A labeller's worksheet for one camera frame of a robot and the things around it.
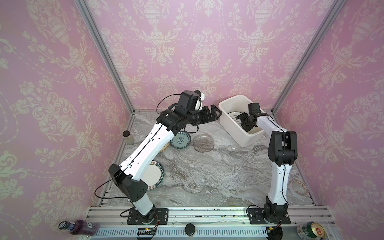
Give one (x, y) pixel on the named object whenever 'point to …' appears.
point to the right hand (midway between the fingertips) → (239, 115)
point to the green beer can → (310, 230)
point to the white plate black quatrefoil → (234, 114)
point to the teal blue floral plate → (181, 140)
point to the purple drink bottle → (80, 227)
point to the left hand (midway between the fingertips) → (216, 118)
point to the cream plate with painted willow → (165, 147)
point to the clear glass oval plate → (203, 143)
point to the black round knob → (190, 229)
